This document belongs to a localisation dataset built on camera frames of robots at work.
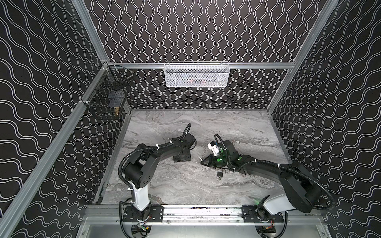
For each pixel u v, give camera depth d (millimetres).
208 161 765
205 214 760
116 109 823
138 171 487
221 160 740
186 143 764
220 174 877
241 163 625
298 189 445
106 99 945
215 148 804
